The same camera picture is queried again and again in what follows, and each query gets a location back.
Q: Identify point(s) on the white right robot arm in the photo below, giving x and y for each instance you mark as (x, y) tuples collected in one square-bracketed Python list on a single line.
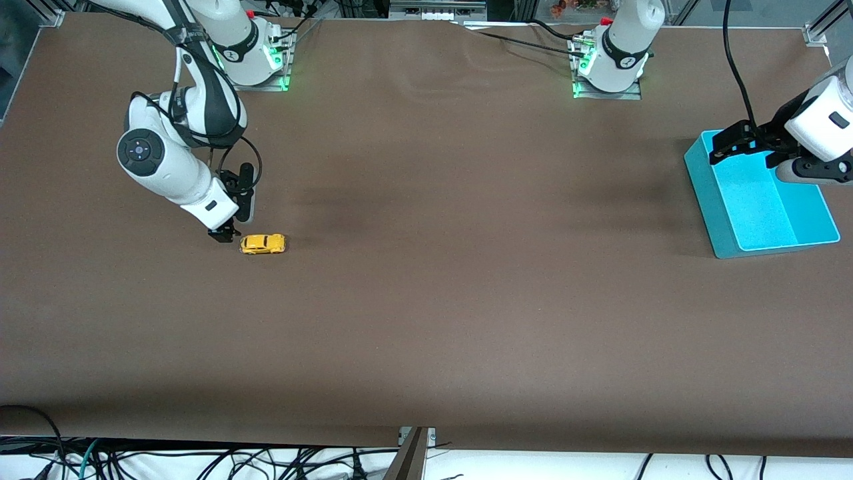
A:
[(173, 176)]

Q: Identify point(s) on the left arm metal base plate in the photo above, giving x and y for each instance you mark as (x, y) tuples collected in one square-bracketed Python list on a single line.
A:
[(630, 95)]

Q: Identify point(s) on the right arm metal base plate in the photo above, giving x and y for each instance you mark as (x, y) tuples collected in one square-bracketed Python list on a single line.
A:
[(280, 84)]

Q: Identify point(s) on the yellow beetle toy car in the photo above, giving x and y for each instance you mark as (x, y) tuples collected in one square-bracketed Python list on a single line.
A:
[(263, 244)]

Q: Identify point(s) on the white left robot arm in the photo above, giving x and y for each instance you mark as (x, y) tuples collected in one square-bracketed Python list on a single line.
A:
[(626, 40)]

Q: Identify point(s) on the white power strip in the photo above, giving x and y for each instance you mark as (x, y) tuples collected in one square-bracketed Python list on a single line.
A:
[(436, 14)]

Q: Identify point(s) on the silver table edge bracket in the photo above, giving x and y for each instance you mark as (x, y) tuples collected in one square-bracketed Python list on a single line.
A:
[(432, 436)]

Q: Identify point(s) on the dark table support post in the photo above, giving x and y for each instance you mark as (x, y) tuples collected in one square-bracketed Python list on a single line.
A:
[(408, 460)]

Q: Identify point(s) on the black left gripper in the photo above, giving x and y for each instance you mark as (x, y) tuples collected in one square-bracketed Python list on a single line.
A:
[(765, 132)]

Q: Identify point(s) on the small orange background object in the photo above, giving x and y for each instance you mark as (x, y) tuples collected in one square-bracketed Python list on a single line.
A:
[(558, 8)]

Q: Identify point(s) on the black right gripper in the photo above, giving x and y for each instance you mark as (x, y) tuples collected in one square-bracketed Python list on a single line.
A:
[(223, 234)]

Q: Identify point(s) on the turquoise plastic bin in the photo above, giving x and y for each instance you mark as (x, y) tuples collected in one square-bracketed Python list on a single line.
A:
[(766, 213)]

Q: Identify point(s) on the aluminium frame corner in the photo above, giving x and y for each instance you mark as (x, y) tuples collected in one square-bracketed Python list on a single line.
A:
[(50, 16), (814, 34)]

